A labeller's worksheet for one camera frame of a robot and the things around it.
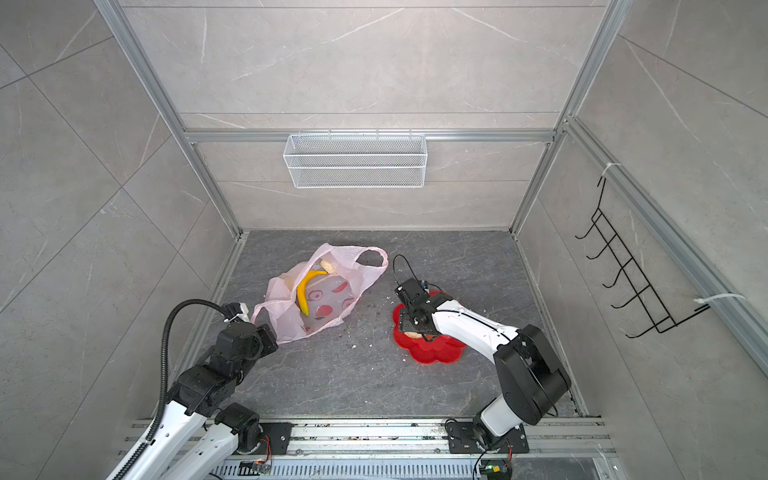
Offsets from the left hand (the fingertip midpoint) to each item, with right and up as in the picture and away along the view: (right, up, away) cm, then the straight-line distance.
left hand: (270, 322), depth 77 cm
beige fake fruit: (+9, +14, +26) cm, 31 cm away
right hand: (+39, -2, +13) cm, 41 cm away
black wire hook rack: (+87, +5, -16) cm, 89 cm away
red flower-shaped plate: (+47, -11, +12) cm, 50 cm away
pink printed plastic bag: (+11, +3, +24) cm, 26 cm away
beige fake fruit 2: (+39, -6, +10) cm, 41 cm away
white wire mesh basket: (+21, +50, +24) cm, 59 cm away
